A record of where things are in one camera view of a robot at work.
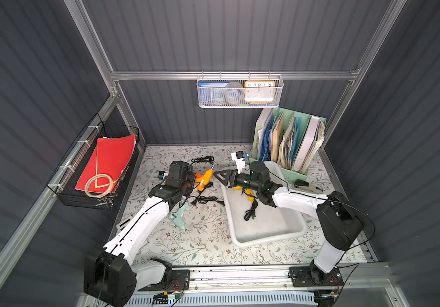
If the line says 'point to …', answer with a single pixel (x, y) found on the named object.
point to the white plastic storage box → (254, 222)
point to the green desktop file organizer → (293, 141)
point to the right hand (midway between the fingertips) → (221, 171)
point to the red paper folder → (110, 157)
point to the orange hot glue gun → (204, 180)
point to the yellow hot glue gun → (249, 192)
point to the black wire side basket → (66, 180)
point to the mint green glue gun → (176, 216)
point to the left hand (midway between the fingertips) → (193, 172)
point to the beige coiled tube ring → (89, 182)
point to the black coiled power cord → (209, 158)
